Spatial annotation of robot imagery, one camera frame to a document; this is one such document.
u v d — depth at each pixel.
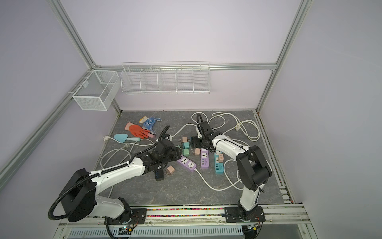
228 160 0.93
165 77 0.99
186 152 0.94
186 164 0.89
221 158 0.87
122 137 1.06
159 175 0.85
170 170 0.86
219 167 0.87
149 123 1.12
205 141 0.68
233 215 0.73
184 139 1.02
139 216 0.74
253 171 0.47
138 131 1.06
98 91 0.99
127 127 1.09
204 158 0.91
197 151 0.94
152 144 1.02
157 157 0.64
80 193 0.42
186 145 0.98
